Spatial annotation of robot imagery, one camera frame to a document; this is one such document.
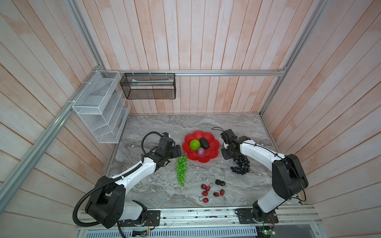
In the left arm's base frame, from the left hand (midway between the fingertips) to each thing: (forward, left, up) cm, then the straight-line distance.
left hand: (175, 152), depth 87 cm
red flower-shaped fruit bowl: (+8, -16, -7) cm, 19 cm away
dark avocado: (+10, -19, -6) cm, 22 cm away
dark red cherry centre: (-22, -23, -9) cm, 33 cm away
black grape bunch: (-6, -42, -5) cm, 42 cm away
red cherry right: (-21, -27, -8) cm, 35 cm away
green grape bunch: (-7, -4, -6) cm, 10 cm away
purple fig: (+3, -16, -5) cm, 17 cm away
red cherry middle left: (-21, -17, -8) cm, 29 cm away
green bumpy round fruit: (+7, -12, -4) cm, 15 cm away
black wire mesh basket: (+45, +20, +15) cm, 52 cm away
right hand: (+2, -33, -5) cm, 34 cm away
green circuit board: (-39, +16, -11) cm, 44 cm away
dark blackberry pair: (-15, -25, -8) cm, 31 cm away
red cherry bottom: (-25, -17, -8) cm, 31 cm away
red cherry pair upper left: (-17, -17, -9) cm, 26 cm away
